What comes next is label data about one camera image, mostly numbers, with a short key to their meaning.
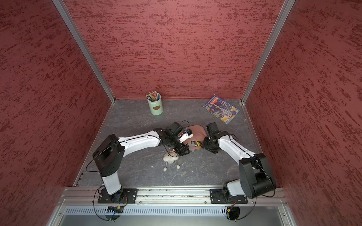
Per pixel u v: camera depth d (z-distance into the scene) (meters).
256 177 0.43
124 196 0.73
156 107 1.03
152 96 1.06
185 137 0.79
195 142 0.90
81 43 0.85
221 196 0.74
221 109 1.14
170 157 0.85
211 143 0.67
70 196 0.76
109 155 0.47
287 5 0.71
